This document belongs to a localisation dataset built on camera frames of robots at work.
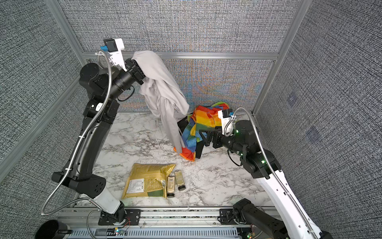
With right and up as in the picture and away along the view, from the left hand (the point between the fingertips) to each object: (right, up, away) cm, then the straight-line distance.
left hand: (149, 54), depth 51 cm
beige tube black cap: (+4, -57, +28) cm, 64 cm away
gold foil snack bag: (-8, -54, +26) cm, 60 cm away
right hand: (+22, -26, +12) cm, 36 cm away
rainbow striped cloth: (+23, -19, +50) cm, 58 cm away
